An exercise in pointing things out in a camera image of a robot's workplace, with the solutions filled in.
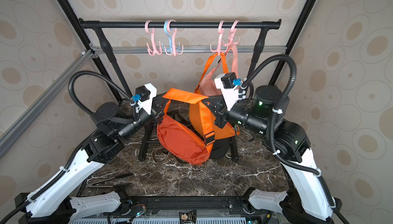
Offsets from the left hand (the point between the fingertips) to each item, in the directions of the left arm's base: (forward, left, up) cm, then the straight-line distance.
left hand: (172, 92), depth 50 cm
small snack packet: (-29, -5, -50) cm, 58 cm away
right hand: (-3, -12, +1) cm, 12 cm away
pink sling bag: (+25, -13, -18) cm, 33 cm away
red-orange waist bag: (-3, 0, -27) cm, 27 cm away
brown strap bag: (-1, +18, -50) cm, 53 cm away
